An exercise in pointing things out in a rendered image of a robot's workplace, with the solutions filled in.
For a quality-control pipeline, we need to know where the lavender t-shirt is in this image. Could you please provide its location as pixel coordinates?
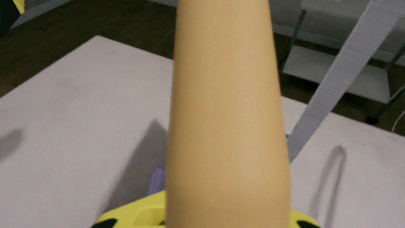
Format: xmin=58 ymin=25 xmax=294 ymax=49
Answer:
xmin=145 ymin=166 xmax=165 ymax=198

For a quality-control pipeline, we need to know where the white clothes rack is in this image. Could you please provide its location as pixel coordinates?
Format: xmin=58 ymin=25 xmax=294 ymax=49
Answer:
xmin=285 ymin=0 xmax=405 ymax=165

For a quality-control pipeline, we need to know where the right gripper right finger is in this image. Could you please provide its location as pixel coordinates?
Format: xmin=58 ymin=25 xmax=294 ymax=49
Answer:
xmin=290 ymin=209 xmax=320 ymax=228

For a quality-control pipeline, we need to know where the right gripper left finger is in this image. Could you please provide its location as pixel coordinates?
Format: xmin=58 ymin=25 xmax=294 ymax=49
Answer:
xmin=92 ymin=191 xmax=164 ymax=228

